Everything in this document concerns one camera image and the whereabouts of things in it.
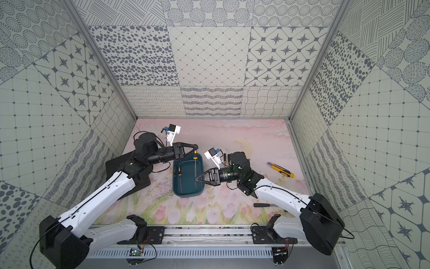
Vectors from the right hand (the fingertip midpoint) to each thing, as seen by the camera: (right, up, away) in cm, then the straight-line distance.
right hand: (196, 182), depth 66 cm
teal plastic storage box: (-11, -3, +27) cm, 29 cm away
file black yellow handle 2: (-5, +5, +29) cm, 30 cm away
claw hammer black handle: (+31, -17, +17) cm, 39 cm away
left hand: (0, +15, +1) cm, 15 cm away
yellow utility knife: (+45, -1, +28) cm, 52 cm away
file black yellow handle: (-14, -2, +27) cm, 31 cm away
